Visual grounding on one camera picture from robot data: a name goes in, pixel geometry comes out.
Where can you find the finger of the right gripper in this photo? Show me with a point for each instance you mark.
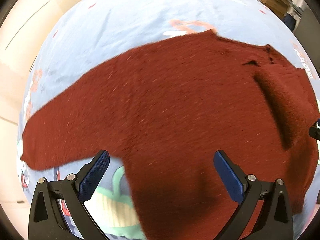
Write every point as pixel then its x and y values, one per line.
pixel 314 130

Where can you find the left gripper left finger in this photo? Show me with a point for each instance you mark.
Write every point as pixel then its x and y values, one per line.
pixel 46 220

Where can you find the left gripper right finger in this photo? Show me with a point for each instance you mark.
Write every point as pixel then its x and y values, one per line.
pixel 274 220

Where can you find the dark red knit sweater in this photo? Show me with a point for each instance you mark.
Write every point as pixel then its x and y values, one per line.
pixel 165 108

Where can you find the dark blue bag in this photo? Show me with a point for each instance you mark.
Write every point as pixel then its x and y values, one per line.
pixel 289 21

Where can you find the cream wardrobe doors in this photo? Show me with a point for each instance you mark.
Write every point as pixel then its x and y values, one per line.
pixel 22 34

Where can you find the blue dinosaur print bedsheet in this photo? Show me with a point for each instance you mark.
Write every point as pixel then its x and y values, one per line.
pixel 94 31

